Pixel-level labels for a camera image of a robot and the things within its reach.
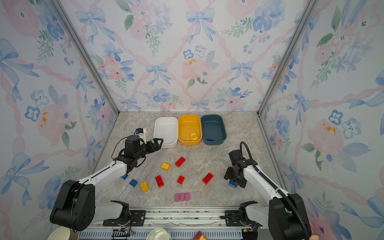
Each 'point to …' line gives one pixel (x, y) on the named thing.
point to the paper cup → (63, 233)
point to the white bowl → (158, 234)
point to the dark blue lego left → (133, 183)
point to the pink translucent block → (182, 197)
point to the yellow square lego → (165, 166)
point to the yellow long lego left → (144, 186)
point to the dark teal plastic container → (213, 127)
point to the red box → (199, 236)
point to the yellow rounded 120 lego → (193, 136)
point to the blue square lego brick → (232, 184)
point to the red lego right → (207, 178)
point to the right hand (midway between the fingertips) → (231, 178)
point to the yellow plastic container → (189, 132)
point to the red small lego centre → (181, 179)
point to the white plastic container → (166, 128)
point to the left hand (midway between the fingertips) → (158, 140)
